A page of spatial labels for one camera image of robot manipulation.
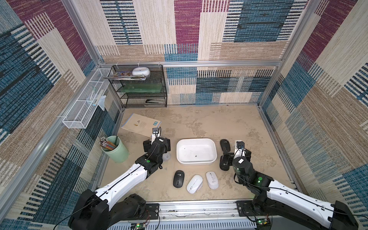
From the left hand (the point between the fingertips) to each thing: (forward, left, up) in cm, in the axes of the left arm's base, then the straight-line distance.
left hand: (158, 138), depth 84 cm
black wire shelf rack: (+43, +23, -9) cm, 50 cm away
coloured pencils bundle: (-4, +28, +3) cm, 28 cm away
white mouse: (-22, -21, -14) cm, 33 cm away
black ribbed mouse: (+2, -42, -12) cm, 43 cm away
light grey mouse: (-5, -3, -13) cm, 15 cm away
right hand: (-7, -42, +1) cm, 42 cm away
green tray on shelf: (+33, +13, +11) cm, 38 cm away
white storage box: (-1, -23, -14) cm, 27 cm away
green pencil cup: (-6, +22, -5) cm, 23 cm away
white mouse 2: (-20, -30, -13) cm, 38 cm away
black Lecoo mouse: (-18, -12, -14) cm, 26 cm away
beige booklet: (+22, +17, -14) cm, 31 cm away
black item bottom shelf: (+36, +9, -3) cm, 37 cm away
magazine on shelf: (+35, +21, +19) cm, 45 cm away
